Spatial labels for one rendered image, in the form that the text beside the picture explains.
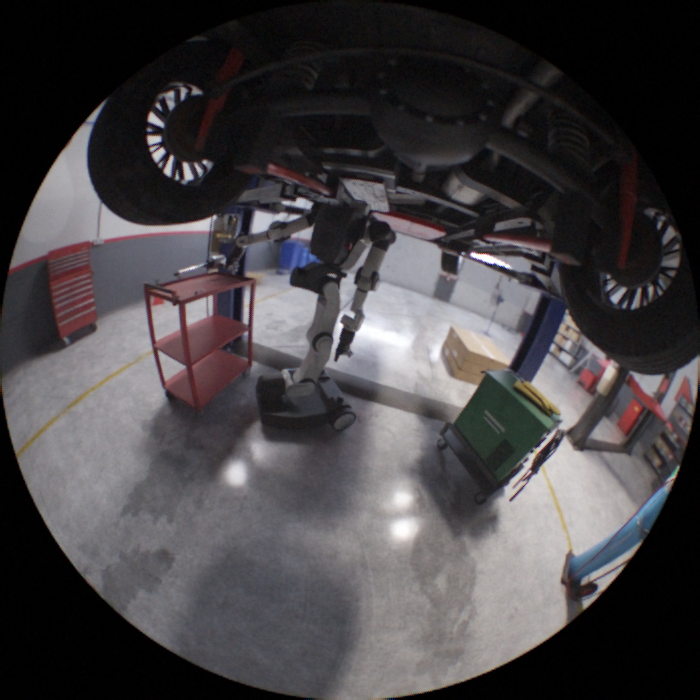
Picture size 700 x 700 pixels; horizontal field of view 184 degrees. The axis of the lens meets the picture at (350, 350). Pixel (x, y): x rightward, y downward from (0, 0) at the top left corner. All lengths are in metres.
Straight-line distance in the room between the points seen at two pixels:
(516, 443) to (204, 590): 1.81
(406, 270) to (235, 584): 10.78
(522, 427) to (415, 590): 1.08
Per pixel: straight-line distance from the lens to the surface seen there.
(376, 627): 1.31
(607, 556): 2.14
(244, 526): 1.28
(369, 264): 1.14
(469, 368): 3.07
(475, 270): 11.29
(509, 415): 1.47
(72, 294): 3.54
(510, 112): 0.96
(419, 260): 10.64
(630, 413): 8.18
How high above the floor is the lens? 1.22
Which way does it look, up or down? 26 degrees down
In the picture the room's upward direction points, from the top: 15 degrees clockwise
